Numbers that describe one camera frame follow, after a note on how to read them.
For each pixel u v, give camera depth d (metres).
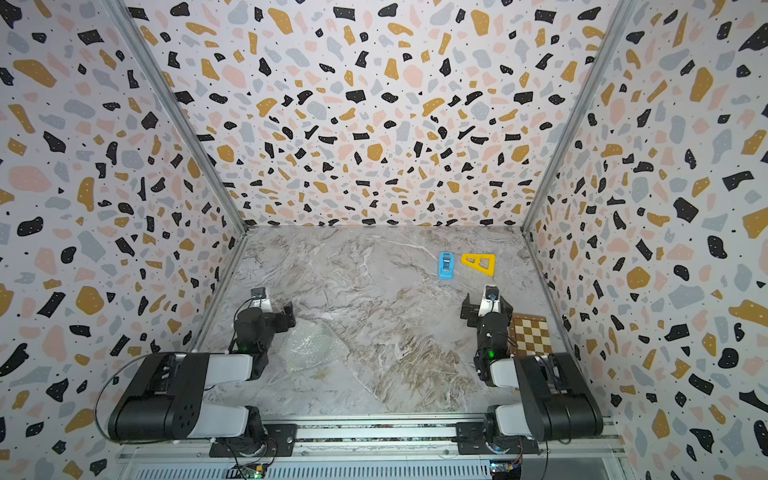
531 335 0.90
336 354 0.86
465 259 1.12
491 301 0.75
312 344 0.86
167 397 0.44
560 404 0.43
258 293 0.80
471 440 0.73
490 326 0.70
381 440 0.76
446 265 1.06
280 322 0.82
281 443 0.73
